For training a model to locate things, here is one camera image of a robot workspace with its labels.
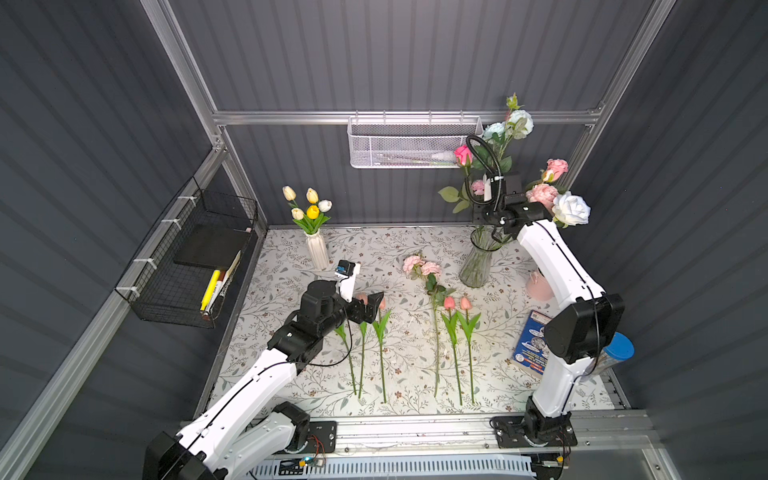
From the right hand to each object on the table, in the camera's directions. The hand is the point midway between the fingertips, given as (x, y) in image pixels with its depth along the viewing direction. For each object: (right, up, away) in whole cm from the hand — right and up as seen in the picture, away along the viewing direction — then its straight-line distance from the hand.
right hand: (486, 206), depth 85 cm
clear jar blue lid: (+25, -36, -17) cm, 47 cm away
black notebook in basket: (-74, -12, -8) cm, 76 cm away
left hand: (-33, -23, -11) cm, 42 cm away
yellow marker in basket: (-71, -22, -14) cm, 76 cm away
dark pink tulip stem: (-9, -37, +8) cm, 38 cm away
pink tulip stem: (-4, -37, +6) cm, 38 cm away
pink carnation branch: (-19, -18, +17) cm, 32 cm away
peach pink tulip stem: (-31, -37, +6) cm, 49 cm away
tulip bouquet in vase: (-50, -3, -1) cm, 50 cm away
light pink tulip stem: (-36, -38, +6) cm, 53 cm away
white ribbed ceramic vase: (-52, -12, +13) cm, 55 cm away
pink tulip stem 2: (-43, -38, +6) cm, 58 cm away
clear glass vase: (0, -18, +11) cm, 21 cm away
